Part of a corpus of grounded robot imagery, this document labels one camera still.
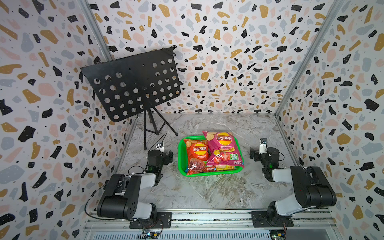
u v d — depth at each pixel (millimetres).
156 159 698
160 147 800
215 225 733
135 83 690
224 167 862
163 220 737
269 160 731
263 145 827
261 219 731
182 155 880
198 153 821
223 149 815
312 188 462
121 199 435
